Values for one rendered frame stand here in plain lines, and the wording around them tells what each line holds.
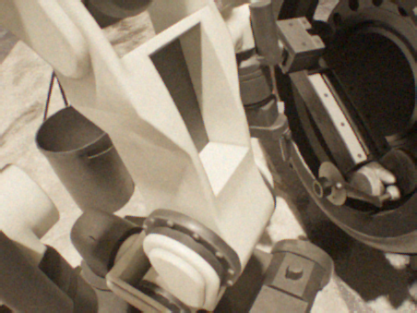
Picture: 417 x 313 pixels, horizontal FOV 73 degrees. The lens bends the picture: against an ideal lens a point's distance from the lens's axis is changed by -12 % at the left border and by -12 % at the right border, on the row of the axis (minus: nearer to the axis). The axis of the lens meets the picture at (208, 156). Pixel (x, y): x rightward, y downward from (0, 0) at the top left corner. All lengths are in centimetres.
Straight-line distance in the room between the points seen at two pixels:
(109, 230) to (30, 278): 58
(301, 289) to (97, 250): 51
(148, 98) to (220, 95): 12
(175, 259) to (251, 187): 13
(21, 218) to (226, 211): 21
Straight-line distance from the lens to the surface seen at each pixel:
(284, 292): 84
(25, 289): 23
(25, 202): 26
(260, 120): 55
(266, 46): 49
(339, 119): 71
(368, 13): 78
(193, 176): 30
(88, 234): 83
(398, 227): 68
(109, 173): 117
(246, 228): 39
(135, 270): 80
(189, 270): 38
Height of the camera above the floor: 97
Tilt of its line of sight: 43 degrees down
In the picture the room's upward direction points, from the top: 7 degrees counter-clockwise
